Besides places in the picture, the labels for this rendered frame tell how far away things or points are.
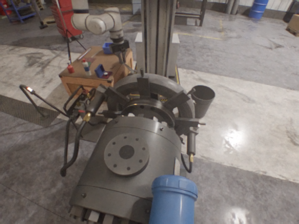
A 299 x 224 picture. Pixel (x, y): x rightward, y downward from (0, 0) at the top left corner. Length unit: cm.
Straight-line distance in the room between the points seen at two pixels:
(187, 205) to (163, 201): 7
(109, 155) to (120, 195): 18
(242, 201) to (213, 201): 29
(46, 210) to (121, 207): 124
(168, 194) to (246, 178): 145
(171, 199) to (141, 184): 21
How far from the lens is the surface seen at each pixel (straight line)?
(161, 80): 98
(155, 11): 174
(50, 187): 187
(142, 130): 79
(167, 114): 105
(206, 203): 164
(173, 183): 52
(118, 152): 69
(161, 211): 52
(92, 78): 204
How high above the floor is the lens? 153
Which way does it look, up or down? 48 degrees down
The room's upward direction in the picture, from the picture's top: straight up
